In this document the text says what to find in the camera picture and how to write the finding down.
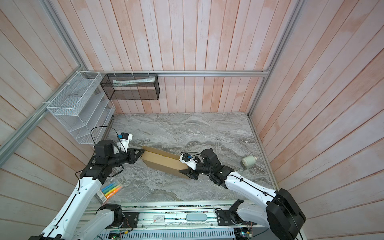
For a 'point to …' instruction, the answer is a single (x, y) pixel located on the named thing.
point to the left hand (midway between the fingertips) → (143, 153)
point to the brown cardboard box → (164, 160)
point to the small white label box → (158, 218)
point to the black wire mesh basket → (131, 86)
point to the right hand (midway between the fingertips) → (182, 165)
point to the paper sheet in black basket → (119, 82)
